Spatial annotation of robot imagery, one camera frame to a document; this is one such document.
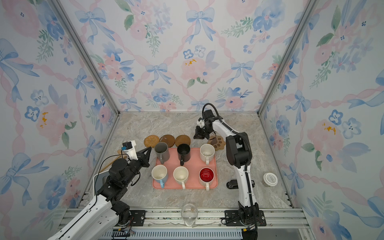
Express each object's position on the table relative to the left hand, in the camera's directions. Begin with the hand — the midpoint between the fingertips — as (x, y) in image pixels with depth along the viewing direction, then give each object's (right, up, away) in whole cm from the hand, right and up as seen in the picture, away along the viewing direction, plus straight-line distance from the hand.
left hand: (151, 147), depth 75 cm
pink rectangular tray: (+21, -14, +17) cm, 31 cm away
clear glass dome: (+19, -34, +1) cm, 40 cm away
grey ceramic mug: (+2, -5, +15) cm, 16 cm away
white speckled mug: (+30, -6, +20) cm, 37 cm away
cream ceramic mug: (+14, -17, +11) cm, 24 cm away
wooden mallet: (-10, -2, -11) cm, 15 cm away
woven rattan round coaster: (-8, +1, +28) cm, 30 cm away
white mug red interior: (+29, -18, +11) cm, 36 cm away
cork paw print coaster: (+38, -1, +28) cm, 48 cm away
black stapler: (+43, -21, +7) cm, 48 cm away
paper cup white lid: (+63, -18, +5) cm, 65 cm away
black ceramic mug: (+15, -6, +16) cm, 23 cm away
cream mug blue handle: (+2, -17, +11) cm, 21 cm away
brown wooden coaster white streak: (+4, +2, +29) cm, 29 cm away
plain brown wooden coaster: (+14, +2, +29) cm, 32 cm away
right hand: (+22, +4, +26) cm, 34 cm away
